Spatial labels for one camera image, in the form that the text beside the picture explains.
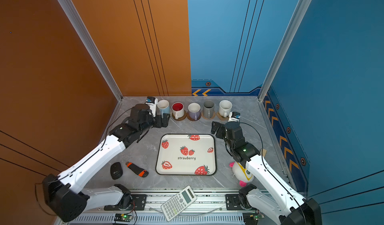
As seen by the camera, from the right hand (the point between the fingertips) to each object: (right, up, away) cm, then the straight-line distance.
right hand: (218, 124), depth 79 cm
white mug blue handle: (-34, +10, +20) cm, 41 cm away
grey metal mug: (-3, +8, +21) cm, 23 cm away
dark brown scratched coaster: (-14, +1, +25) cm, 28 cm away
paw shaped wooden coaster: (+7, +2, +28) cm, 29 cm away
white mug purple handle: (-13, +8, +27) cm, 31 cm away
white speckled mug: (+9, +10, +26) cm, 29 cm away
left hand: (-29, +7, -1) cm, 30 cm away
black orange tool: (-45, -26, +5) cm, 52 cm away
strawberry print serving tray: (-18, -19, +11) cm, 28 cm away
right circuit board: (+15, -44, -8) cm, 47 cm away
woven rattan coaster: (-3, +2, +26) cm, 27 cm away
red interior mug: (-25, +9, +27) cm, 38 cm away
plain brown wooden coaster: (-23, +2, +26) cm, 35 cm away
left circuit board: (-47, -44, -8) cm, 65 cm away
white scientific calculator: (-20, -38, -6) cm, 43 cm away
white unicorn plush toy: (+13, -26, -3) cm, 29 cm away
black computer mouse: (-55, -25, +2) cm, 61 cm away
